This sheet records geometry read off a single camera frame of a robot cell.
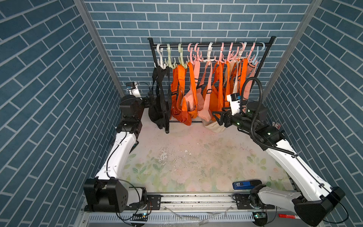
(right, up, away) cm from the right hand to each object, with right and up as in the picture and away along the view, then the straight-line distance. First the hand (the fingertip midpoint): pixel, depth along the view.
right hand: (220, 111), depth 68 cm
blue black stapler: (+18, -42, +11) cm, 47 cm away
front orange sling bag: (-22, +10, +32) cm, 40 cm away
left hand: (-36, +11, +6) cm, 38 cm away
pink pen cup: (+39, -8, +19) cm, 44 cm away
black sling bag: (-32, +8, +17) cm, 37 cm away
